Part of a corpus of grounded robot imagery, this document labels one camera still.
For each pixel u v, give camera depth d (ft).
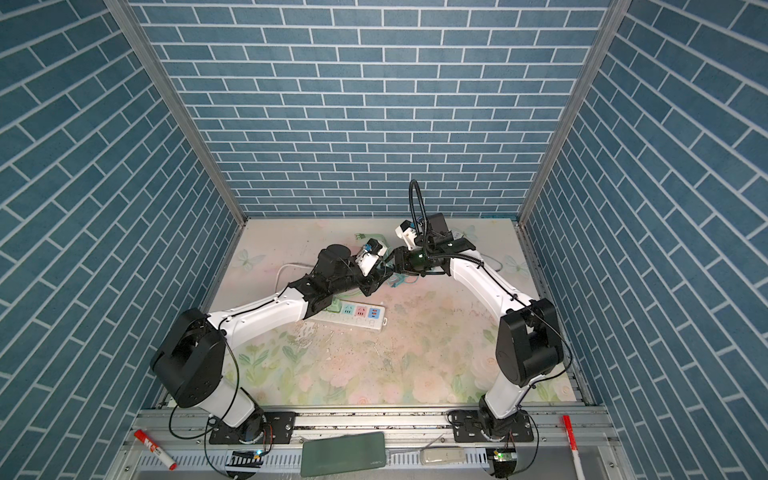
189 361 1.44
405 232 2.58
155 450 2.28
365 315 2.99
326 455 2.33
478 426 2.41
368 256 2.32
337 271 2.16
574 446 2.32
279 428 2.39
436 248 2.19
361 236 3.78
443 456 2.19
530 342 1.50
